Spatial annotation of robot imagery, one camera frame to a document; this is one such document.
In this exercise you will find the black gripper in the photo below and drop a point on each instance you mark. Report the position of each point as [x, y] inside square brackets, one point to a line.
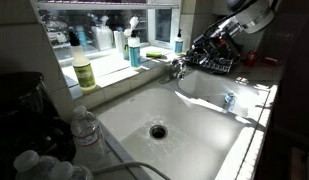
[222, 45]

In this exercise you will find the chrome kitchen faucet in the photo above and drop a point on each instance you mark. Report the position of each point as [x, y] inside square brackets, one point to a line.
[177, 66]

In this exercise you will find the black dish drying rack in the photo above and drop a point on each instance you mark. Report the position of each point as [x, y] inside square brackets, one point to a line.
[220, 66]

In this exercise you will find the small blue label soap bottle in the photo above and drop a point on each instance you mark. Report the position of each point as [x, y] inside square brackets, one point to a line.
[178, 45]

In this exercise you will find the green sponge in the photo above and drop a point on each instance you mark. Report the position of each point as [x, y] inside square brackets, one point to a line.
[154, 54]

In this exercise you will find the red round container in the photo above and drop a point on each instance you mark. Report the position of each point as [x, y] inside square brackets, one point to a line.
[251, 58]

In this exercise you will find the blue label spray bottle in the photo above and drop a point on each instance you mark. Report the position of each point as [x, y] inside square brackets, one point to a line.
[134, 50]

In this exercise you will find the small red flat object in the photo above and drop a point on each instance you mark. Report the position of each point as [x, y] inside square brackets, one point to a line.
[270, 60]

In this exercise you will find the white sponge package card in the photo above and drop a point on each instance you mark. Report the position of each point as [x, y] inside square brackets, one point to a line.
[119, 43]

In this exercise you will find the white double basin sink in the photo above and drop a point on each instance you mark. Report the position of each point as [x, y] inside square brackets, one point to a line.
[194, 143]

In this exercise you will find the white wipes dispenser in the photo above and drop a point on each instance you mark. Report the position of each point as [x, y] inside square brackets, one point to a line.
[102, 35]

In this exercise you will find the green label spray bottle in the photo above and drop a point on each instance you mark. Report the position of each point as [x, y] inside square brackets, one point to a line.
[83, 71]

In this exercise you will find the blue bottle behind glass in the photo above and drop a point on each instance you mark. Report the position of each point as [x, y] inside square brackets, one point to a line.
[81, 36]

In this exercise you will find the red label water bottle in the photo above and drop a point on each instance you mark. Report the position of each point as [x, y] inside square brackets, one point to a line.
[88, 133]

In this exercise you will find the clear plastic water bottle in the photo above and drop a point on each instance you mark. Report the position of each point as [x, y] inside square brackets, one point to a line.
[32, 166]
[72, 172]

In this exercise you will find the black coffee maker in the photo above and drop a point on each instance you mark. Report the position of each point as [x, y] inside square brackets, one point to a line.
[20, 120]

